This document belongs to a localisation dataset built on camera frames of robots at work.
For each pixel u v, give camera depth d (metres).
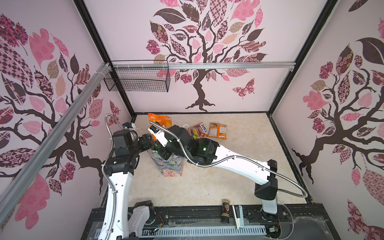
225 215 0.72
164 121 0.68
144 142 0.63
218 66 1.43
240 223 0.70
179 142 0.43
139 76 0.95
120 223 0.38
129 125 0.62
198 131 1.04
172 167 0.80
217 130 1.06
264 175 0.44
